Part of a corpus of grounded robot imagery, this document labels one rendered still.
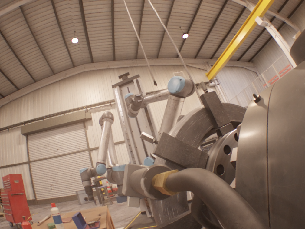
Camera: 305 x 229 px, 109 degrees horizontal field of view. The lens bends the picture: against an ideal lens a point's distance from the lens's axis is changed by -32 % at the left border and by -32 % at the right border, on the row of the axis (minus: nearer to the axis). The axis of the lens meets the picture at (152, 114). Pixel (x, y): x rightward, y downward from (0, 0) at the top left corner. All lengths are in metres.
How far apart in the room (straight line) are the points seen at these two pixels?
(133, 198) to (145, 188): 0.24
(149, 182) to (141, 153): 1.28
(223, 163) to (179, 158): 0.15
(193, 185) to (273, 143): 0.17
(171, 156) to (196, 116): 0.20
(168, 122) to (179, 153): 0.55
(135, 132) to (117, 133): 7.55
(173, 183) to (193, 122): 0.42
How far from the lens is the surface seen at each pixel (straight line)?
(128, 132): 1.61
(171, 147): 0.52
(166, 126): 1.06
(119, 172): 1.42
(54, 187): 9.82
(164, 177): 0.25
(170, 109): 1.03
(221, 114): 0.67
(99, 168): 1.41
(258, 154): 0.31
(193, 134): 0.60
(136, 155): 1.57
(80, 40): 10.25
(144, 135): 0.50
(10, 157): 11.80
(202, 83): 0.70
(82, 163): 9.18
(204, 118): 0.65
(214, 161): 0.53
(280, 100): 0.34
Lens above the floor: 0.80
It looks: 18 degrees up
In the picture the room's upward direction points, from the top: 18 degrees counter-clockwise
